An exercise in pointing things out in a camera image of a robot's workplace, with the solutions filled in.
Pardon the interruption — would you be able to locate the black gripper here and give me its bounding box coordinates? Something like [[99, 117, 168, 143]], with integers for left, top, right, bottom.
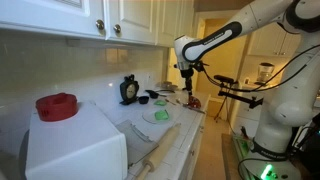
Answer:
[[181, 67, 196, 100]]

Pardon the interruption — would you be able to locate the wooden rolling pin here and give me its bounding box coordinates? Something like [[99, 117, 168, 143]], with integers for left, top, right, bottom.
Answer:
[[135, 122, 183, 180]]

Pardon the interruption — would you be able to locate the flat green packet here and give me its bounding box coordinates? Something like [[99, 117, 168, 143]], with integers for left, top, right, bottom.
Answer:
[[153, 99, 168, 107]]

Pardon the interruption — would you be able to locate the small black measuring cup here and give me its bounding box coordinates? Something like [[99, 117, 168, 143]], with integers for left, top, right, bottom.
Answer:
[[137, 95, 150, 105]]

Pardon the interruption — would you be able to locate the white round plate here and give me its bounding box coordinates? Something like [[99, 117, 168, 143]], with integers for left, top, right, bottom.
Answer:
[[142, 108, 174, 125]]

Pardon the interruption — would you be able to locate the black table clock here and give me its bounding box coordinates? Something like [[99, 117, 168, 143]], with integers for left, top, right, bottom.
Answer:
[[119, 74, 140, 106]]

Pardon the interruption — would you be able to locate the white lower cabinet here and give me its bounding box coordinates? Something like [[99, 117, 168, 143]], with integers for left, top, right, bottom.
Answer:
[[176, 114, 208, 180]]

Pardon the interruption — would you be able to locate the white upper cabinet door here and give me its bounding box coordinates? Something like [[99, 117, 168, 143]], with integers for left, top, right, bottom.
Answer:
[[106, 0, 158, 46], [0, 0, 108, 40], [155, 0, 195, 49]]

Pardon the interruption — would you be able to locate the background coffee grinder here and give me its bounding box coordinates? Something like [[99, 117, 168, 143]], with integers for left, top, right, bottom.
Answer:
[[254, 62, 276, 86]]

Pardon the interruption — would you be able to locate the white background cabinet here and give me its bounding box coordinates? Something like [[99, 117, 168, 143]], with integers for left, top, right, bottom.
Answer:
[[248, 23, 302, 58]]

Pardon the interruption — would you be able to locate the white countertop appliance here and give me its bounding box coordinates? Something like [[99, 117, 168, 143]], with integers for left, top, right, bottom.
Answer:
[[24, 99, 129, 180]]

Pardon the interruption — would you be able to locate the red round lid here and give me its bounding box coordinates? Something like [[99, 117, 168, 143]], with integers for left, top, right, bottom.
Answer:
[[35, 92, 79, 123]]

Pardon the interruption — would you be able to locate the black stereo camera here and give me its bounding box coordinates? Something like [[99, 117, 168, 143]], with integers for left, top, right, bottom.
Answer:
[[213, 74, 238, 85]]

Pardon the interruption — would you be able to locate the black measuring cup with handle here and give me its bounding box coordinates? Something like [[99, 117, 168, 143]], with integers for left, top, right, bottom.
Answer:
[[144, 89, 168, 100]]

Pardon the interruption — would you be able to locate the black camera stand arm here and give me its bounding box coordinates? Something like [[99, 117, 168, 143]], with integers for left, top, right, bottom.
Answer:
[[218, 89, 264, 110]]

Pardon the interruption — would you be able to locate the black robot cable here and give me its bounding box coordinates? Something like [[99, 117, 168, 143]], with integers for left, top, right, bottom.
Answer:
[[196, 43, 320, 95]]

